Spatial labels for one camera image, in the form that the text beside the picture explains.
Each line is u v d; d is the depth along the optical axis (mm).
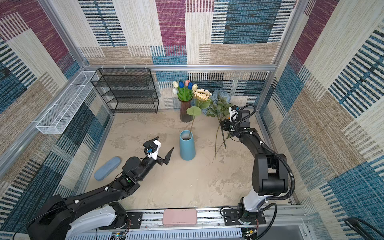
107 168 874
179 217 730
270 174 458
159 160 674
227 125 812
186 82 940
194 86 913
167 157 688
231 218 728
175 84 940
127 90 1110
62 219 404
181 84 939
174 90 931
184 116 1080
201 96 674
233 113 828
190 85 925
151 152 617
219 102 964
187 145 813
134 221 732
